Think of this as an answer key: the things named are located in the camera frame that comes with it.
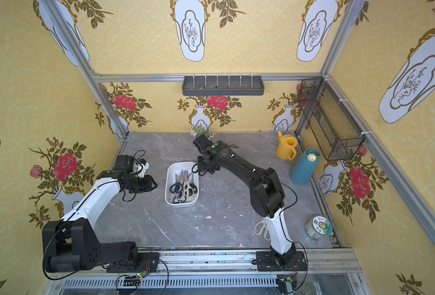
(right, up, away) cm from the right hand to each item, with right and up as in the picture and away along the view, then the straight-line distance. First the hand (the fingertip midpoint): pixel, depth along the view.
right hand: (199, 170), depth 90 cm
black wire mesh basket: (+57, +18, -15) cm, 61 cm away
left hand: (-22, -7, -4) cm, 23 cm away
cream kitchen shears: (-6, -10, +2) cm, 12 cm away
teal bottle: (+53, +2, 0) cm, 53 cm away
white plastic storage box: (-17, -5, +9) cm, 20 cm away
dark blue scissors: (-13, -9, +3) cm, 16 cm away
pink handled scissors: (-12, -13, 0) cm, 18 cm away
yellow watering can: (+47, +11, +11) cm, 49 cm away
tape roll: (+50, -21, -15) cm, 57 cm away
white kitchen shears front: (+29, -25, -7) cm, 39 cm away
